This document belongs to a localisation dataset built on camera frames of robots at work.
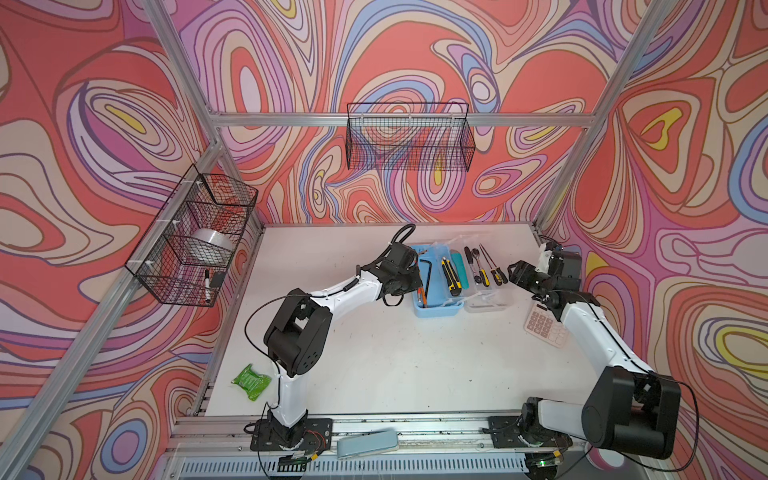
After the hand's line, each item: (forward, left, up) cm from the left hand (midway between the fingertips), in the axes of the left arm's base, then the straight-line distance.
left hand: (426, 279), depth 91 cm
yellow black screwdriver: (+4, -23, 0) cm, 24 cm away
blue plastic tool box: (-4, -5, -8) cm, 10 cm away
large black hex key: (+8, -3, -10) cm, 13 cm away
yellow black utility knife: (0, -9, -3) cm, 10 cm away
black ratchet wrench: (+7, -15, +1) cm, 16 cm away
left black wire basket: (-6, +61, +19) cm, 65 cm away
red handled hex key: (0, +1, -10) cm, 10 cm away
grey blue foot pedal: (-42, +17, -9) cm, 46 cm away
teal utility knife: (+7, -12, -3) cm, 14 cm away
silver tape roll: (-1, +54, +21) cm, 58 cm away
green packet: (-27, +49, -9) cm, 57 cm away
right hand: (-1, -27, +3) cm, 28 cm away
